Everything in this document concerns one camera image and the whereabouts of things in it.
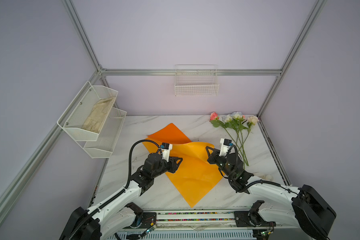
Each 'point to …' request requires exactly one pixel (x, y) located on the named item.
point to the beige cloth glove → (97, 115)
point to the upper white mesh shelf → (84, 117)
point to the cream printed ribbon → (267, 177)
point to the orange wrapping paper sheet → (197, 176)
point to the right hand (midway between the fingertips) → (205, 147)
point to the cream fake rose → (251, 120)
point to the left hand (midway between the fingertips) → (180, 159)
